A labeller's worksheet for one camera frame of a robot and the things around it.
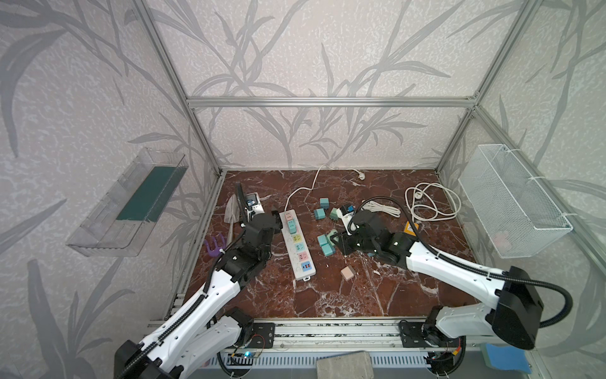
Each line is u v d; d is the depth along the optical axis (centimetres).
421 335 74
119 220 64
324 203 106
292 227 92
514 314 39
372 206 105
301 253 89
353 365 67
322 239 93
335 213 73
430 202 108
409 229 96
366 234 60
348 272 85
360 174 118
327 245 82
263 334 74
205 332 56
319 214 102
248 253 56
